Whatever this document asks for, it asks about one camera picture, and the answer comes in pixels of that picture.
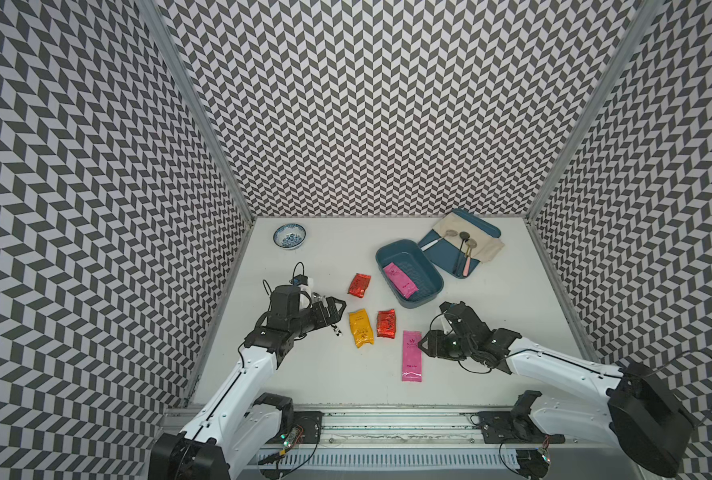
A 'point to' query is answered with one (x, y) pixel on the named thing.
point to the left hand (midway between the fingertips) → (333, 310)
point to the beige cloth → (488, 244)
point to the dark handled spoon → (463, 236)
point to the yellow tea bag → (361, 328)
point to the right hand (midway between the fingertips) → (425, 352)
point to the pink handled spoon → (471, 243)
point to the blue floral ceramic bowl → (289, 236)
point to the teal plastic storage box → (410, 259)
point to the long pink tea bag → (412, 356)
